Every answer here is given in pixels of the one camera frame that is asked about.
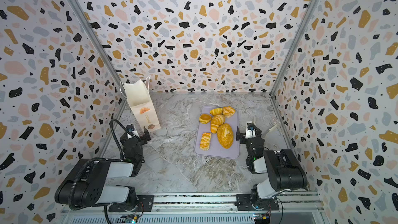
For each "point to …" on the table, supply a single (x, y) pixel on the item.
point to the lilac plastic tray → (215, 150)
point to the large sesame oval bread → (225, 135)
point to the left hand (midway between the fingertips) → (135, 127)
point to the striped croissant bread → (216, 121)
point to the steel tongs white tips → (267, 131)
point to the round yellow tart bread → (204, 118)
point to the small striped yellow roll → (216, 111)
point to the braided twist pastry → (205, 140)
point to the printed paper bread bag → (137, 93)
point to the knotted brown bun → (228, 111)
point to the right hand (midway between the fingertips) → (245, 123)
